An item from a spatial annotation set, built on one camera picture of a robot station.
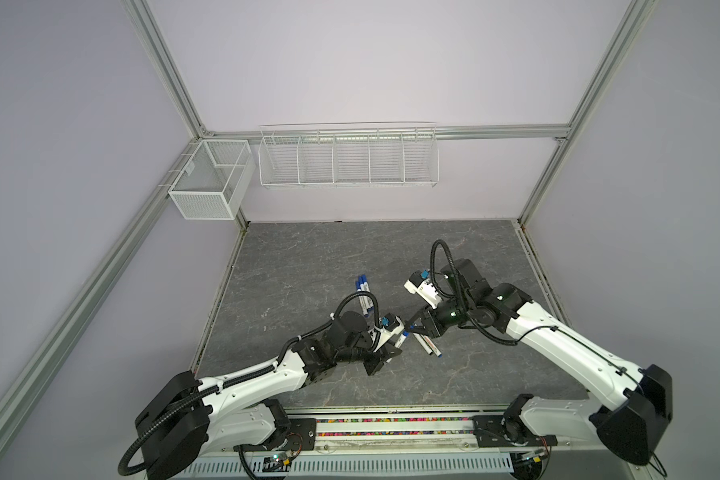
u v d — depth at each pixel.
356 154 0.99
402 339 0.72
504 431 0.67
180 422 0.40
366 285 1.02
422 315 0.66
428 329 0.63
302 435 0.74
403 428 0.75
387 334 0.66
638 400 0.39
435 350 0.87
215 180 1.01
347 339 0.60
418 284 0.66
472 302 0.57
